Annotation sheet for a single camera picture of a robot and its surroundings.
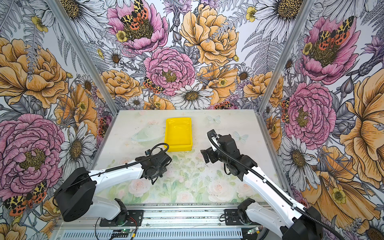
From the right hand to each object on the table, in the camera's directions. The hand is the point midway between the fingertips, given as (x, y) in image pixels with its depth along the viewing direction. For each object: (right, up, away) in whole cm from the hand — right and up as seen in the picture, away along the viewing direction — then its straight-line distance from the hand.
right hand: (210, 151), depth 78 cm
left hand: (-28, -14, +9) cm, 33 cm away
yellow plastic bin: (-19, +7, +27) cm, 34 cm away
